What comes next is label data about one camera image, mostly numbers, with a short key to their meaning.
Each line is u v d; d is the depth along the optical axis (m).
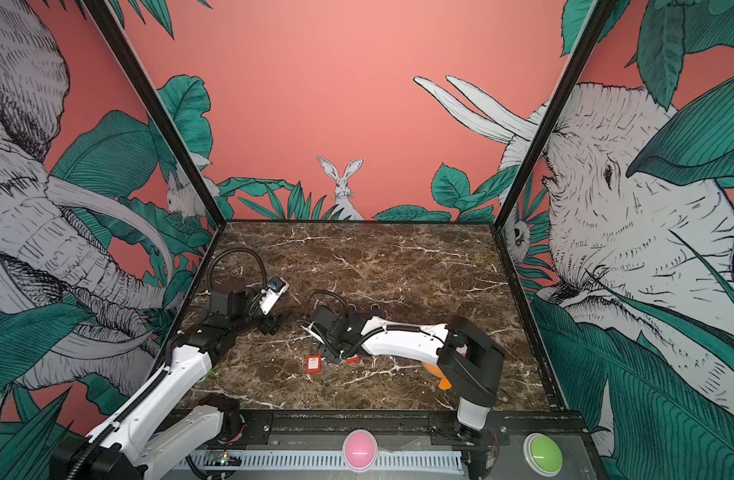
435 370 0.44
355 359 0.85
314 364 0.84
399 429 0.75
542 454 0.70
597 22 0.70
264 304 0.70
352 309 0.95
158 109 0.86
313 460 0.70
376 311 0.95
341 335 0.62
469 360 0.45
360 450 0.70
